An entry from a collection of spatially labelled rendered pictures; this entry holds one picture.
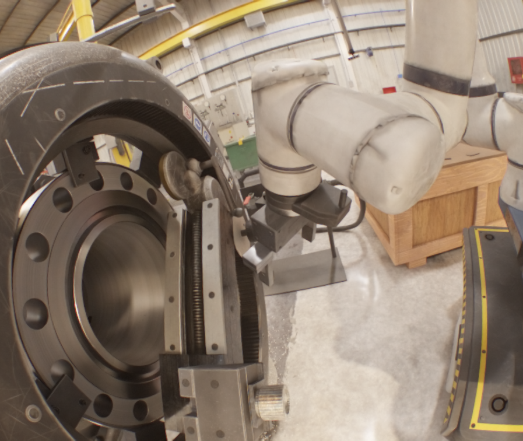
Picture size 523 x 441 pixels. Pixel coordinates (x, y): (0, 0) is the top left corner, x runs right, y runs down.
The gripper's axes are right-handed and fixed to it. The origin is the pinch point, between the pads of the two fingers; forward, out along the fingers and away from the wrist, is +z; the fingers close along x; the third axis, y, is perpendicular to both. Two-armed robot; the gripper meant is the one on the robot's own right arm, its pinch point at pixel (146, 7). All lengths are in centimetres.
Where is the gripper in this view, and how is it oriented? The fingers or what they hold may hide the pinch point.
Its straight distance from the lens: 45.6
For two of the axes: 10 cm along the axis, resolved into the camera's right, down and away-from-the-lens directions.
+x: 2.2, 2.6, -9.4
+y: -9.4, 3.3, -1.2
